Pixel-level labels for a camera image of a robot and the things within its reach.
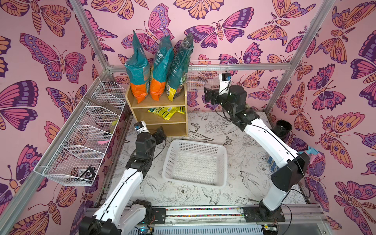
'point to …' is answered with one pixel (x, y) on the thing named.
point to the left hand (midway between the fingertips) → (159, 127)
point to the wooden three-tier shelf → (176, 126)
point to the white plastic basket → (196, 163)
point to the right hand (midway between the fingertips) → (209, 87)
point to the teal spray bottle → (310, 150)
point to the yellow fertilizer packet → (167, 112)
